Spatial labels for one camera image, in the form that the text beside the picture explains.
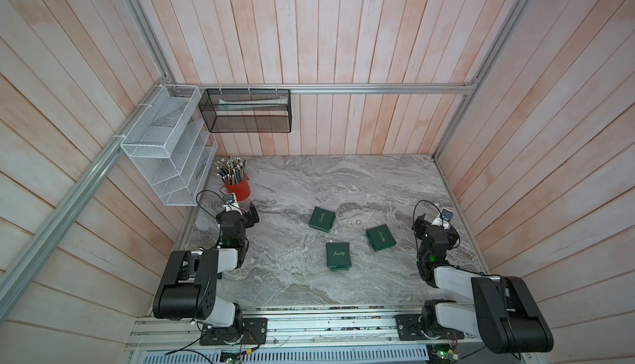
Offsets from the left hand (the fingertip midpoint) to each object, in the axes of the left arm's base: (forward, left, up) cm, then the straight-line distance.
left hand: (241, 207), depth 93 cm
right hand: (-5, -73, +2) cm, 73 cm away
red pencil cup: (+11, +2, -2) cm, 11 cm away
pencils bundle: (+11, +4, +9) cm, 15 cm away
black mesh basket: (+39, +1, +17) cm, 43 cm away
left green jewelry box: (-2, -31, -5) cm, 32 cm away
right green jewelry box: (-10, -53, -5) cm, 54 cm away
